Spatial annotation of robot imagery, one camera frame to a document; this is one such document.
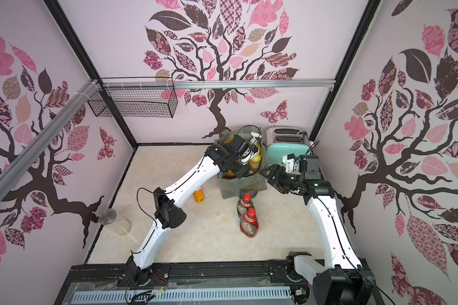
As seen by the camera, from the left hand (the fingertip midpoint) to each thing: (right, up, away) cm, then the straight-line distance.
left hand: (242, 170), depth 85 cm
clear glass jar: (-54, -19, -10) cm, 58 cm away
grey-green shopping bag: (-5, -7, -4) cm, 10 cm away
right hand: (+9, -1, -12) cm, 15 cm away
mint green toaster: (+22, +15, +16) cm, 31 cm away
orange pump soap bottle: (-6, +14, +2) cm, 15 cm away
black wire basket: (-44, +37, +10) cm, 59 cm away
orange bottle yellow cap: (+7, +3, +3) cm, 8 cm away
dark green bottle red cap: (+1, -14, -7) cm, 16 cm away
